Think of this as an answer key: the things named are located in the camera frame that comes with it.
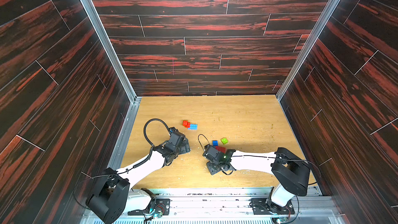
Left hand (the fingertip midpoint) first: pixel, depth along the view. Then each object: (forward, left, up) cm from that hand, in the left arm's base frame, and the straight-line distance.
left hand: (183, 145), depth 89 cm
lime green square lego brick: (+6, -25, -5) cm, 26 cm away
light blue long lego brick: (+16, -5, -4) cm, 17 cm away
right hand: (-8, -17, -7) cm, 20 cm away
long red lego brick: (+1, -22, -6) cm, 23 cm away
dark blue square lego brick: (+5, -19, -5) cm, 20 cm away
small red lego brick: (+16, 0, -1) cm, 16 cm away
